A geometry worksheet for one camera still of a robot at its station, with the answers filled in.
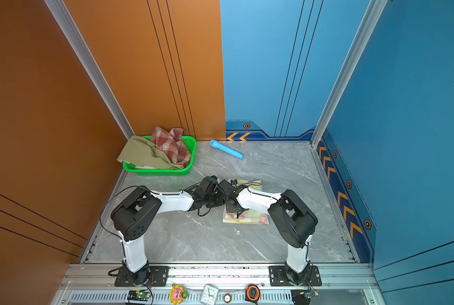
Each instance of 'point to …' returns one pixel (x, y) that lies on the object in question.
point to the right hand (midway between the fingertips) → (234, 207)
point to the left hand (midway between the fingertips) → (229, 198)
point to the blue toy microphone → (215, 144)
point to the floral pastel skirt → (249, 216)
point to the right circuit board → (301, 297)
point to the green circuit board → (138, 295)
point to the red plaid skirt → (170, 143)
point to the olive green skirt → (140, 152)
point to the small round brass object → (227, 298)
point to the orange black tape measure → (252, 293)
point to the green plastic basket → (190, 142)
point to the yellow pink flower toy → (177, 294)
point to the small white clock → (210, 294)
